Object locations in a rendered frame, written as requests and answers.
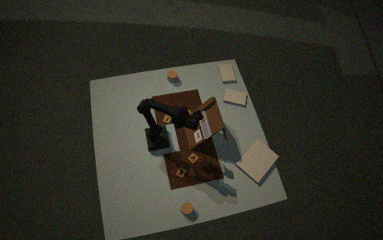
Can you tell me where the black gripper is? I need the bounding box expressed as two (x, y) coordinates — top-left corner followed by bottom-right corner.
(174, 110), (202, 129)

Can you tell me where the white paper ticket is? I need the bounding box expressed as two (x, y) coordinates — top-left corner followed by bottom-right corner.
(194, 129), (202, 143)

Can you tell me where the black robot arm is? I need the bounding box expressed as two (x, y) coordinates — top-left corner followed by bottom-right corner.
(137, 98), (199, 143)

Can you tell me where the grey cylinder with tan lid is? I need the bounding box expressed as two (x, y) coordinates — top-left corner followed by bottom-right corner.
(167, 71), (177, 82)
(180, 202), (193, 216)

